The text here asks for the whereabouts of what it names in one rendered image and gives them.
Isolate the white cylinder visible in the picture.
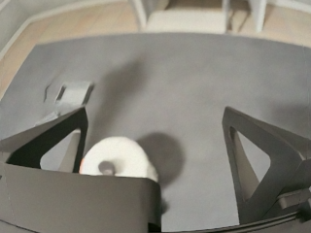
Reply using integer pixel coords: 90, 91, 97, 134
80, 142, 154, 179

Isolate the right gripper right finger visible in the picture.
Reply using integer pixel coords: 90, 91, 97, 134
222, 107, 311, 224

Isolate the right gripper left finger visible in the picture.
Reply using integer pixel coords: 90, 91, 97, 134
0, 107, 88, 173

